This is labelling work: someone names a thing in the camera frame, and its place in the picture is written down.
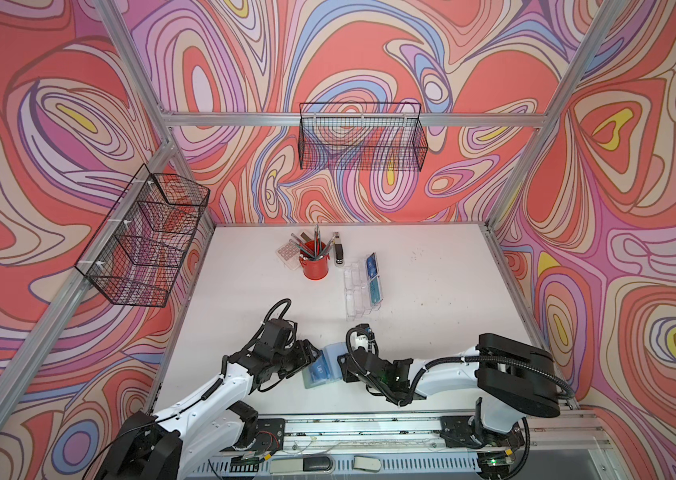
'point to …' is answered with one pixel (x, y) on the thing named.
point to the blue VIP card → (372, 266)
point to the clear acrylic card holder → (362, 286)
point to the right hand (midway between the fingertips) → (344, 366)
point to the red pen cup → (314, 268)
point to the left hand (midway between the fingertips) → (320, 355)
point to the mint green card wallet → (327, 367)
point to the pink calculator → (289, 254)
